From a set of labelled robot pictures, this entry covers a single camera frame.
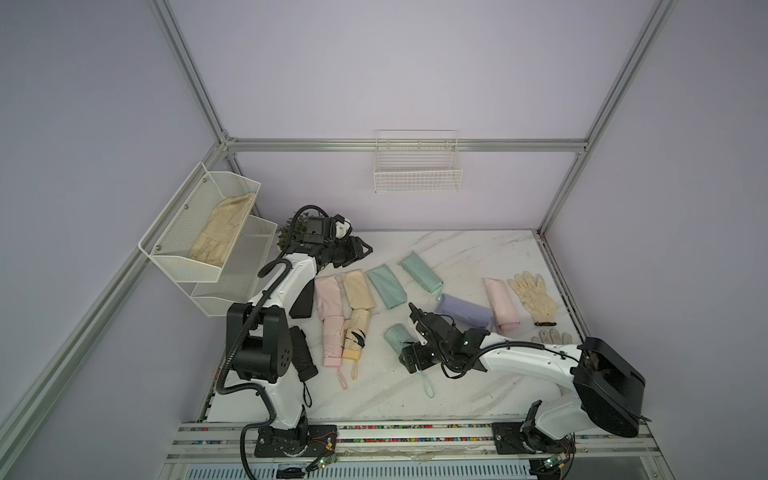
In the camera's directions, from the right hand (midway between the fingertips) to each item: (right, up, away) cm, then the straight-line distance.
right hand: (415, 355), depth 85 cm
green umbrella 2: (+4, +23, +22) cm, 32 cm away
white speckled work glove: (+44, +3, +8) cm, 45 cm away
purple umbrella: (+17, +11, +11) cm, 23 cm away
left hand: (-15, +30, +4) cm, 33 cm away
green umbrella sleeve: (-9, +18, +19) cm, 28 cm away
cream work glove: (+42, +16, +17) cm, 48 cm away
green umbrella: (-5, +4, +3) cm, 8 cm away
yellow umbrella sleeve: (-19, +18, +17) cm, 31 cm away
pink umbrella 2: (+29, +12, +11) cm, 33 cm away
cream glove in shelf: (-54, +33, -8) cm, 63 cm away
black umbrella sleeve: (-37, +12, +13) cm, 41 cm away
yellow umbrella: (-18, +5, +3) cm, 19 cm away
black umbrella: (-33, -2, +1) cm, 33 cm away
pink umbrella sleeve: (-28, +15, +14) cm, 35 cm away
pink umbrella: (-25, +3, +4) cm, 25 cm away
